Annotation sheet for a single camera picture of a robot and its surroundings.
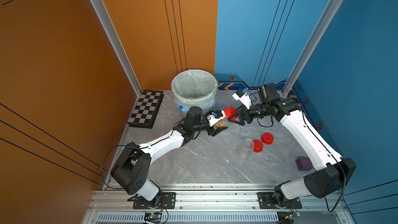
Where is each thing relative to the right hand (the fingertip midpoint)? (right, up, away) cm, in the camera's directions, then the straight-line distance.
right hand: (233, 114), depth 72 cm
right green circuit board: (+27, -46, -3) cm, 53 cm away
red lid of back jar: (-2, +2, -4) cm, 5 cm away
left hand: (-3, -2, +7) cm, 8 cm away
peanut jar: (+9, -18, +7) cm, 21 cm away
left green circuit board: (-37, -48, -1) cm, 60 cm away
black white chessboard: (-53, +1, +33) cm, 63 cm away
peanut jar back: (-5, -5, +5) cm, 9 cm away
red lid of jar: (+19, -21, +21) cm, 35 cm away
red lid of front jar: (+24, -15, +20) cm, 35 cm away
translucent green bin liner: (-20, +15, +27) cm, 37 cm away
